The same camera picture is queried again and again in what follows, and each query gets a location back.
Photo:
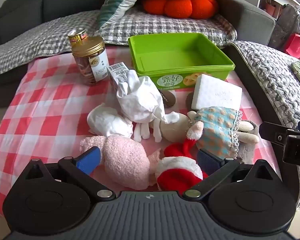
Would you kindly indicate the red bag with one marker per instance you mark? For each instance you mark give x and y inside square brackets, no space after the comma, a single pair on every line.
[293,46]

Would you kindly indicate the yellow label tin can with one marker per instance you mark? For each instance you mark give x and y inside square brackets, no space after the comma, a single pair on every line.
[77,37]

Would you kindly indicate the teal leaf print pillow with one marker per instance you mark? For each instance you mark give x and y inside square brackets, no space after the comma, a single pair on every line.
[117,2]

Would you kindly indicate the white cloth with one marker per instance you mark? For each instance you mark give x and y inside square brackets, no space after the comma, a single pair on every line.
[107,123]
[140,97]

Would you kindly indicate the white sponge block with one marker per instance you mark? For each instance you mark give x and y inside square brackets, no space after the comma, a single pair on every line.
[216,93]

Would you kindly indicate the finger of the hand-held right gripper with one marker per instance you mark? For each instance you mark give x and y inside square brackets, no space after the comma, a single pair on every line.
[272,132]

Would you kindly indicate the grey backpack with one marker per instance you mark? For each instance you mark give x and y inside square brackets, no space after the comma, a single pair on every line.
[290,22]

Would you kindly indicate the glass jar with gold lid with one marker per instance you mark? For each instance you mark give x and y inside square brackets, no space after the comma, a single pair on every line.
[90,60]

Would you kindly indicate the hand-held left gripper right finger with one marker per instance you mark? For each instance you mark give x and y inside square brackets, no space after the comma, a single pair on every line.
[210,161]

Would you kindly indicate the grey checked blanket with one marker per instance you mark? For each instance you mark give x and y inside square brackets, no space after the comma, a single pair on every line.
[52,31]

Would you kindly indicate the pink checked tablecloth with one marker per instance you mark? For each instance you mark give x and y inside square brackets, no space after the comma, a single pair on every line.
[47,120]

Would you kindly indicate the dark grey sofa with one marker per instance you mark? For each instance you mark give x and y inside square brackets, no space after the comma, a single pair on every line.
[27,0]

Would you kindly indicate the pink plush toy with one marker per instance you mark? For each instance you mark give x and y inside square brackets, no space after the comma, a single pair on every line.
[125,162]

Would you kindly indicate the grey towel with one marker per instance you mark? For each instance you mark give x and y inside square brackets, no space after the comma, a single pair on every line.
[247,152]

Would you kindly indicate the snowman plush with red hat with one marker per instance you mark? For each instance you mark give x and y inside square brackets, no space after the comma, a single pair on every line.
[177,170]

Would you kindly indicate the green plastic box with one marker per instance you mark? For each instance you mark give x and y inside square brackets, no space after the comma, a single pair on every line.
[180,55]

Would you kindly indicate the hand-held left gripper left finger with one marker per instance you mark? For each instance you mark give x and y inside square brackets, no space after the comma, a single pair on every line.
[88,160]

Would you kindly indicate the white blue milk carton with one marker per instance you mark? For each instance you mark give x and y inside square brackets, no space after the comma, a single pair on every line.
[116,71]

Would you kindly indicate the brown round pad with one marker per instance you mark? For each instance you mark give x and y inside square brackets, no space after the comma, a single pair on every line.
[190,101]
[169,99]

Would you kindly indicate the orange pumpkin cushion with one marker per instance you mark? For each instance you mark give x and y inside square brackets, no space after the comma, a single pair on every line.
[180,6]

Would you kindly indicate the bunny plush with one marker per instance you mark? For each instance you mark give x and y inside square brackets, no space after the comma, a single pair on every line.
[215,127]

